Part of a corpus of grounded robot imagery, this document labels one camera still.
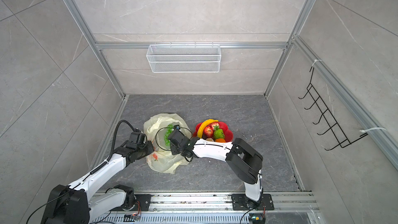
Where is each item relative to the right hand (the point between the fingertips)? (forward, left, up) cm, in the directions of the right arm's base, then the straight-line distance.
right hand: (174, 145), depth 87 cm
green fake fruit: (+8, -26, -1) cm, 27 cm away
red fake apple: (+11, -24, +2) cm, 27 cm away
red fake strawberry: (+8, -20, 0) cm, 21 cm away
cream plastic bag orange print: (-7, +7, -2) cm, 10 cm away
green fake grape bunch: (+12, +4, -2) cm, 13 cm away
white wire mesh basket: (+50, -5, +24) cm, 56 cm away
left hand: (+1, +13, 0) cm, 13 cm away
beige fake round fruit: (-11, -19, +27) cm, 35 cm away
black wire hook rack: (-4, -72, +26) cm, 77 cm away
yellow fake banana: (+13, -17, 0) cm, 21 cm away
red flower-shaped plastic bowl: (+7, -32, -2) cm, 33 cm away
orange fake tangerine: (+3, -27, -2) cm, 27 cm away
